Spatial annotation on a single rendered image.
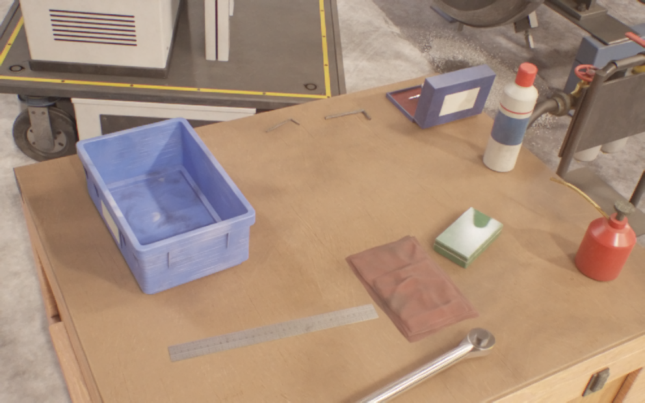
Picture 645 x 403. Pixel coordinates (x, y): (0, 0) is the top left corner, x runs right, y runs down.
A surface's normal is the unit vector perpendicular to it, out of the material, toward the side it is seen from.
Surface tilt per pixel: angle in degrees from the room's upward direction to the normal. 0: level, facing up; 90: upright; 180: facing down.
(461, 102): 96
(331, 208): 0
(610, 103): 90
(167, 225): 0
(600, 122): 90
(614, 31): 0
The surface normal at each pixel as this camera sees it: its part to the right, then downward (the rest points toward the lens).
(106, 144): 0.50, 0.60
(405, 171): 0.08, -0.75
